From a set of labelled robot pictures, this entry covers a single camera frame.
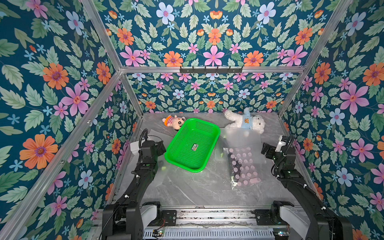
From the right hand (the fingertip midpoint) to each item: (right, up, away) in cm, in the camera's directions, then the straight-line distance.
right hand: (275, 143), depth 84 cm
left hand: (-69, 0, +2) cm, 69 cm away
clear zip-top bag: (-16, -4, +14) cm, 22 cm away
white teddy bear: (-12, +14, +21) cm, 27 cm away
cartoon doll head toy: (-63, +13, +22) cm, 68 cm away
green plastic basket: (-49, -2, +17) cm, 52 cm away
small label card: (-47, -4, +16) cm, 50 cm away
